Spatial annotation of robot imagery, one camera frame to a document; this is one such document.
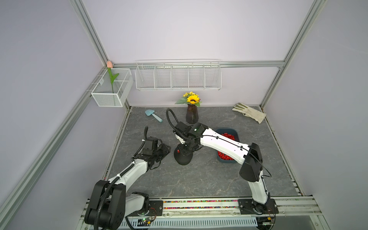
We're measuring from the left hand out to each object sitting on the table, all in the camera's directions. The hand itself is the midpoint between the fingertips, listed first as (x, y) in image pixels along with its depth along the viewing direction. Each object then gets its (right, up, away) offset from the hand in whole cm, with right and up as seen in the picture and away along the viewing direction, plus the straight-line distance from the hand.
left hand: (170, 149), depth 88 cm
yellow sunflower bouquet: (+12, +32, +3) cm, 35 cm away
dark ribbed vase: (+14, +22, +20) cm, 33 cm away
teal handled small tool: (-21, +25, +28) cm, 43 cm away
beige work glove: (+60, +25, +28) cm, 71 cm away
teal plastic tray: (+43, +9, +13) cm, 46 cm away
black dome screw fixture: (+8, -6, 0) cm, 10 cm away
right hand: (+9, +1, -8) cm, 12 cm away
